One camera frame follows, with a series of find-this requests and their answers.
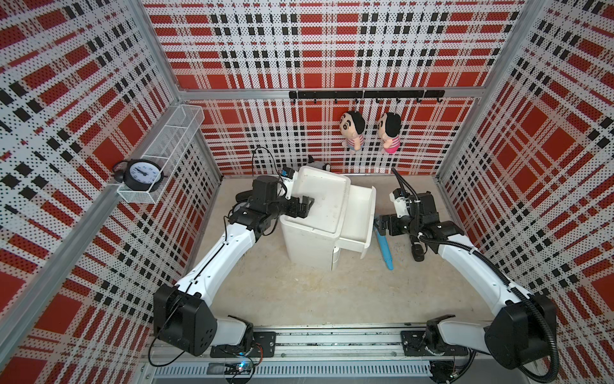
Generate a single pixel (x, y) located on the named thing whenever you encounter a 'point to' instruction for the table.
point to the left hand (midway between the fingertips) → (305, 197)
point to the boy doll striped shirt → (352, 127)
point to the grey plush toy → (323, 166)
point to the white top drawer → (358, 231)
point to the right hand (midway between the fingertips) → (388, 219)
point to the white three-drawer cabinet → (312, 240)
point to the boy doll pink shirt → (389, 126)
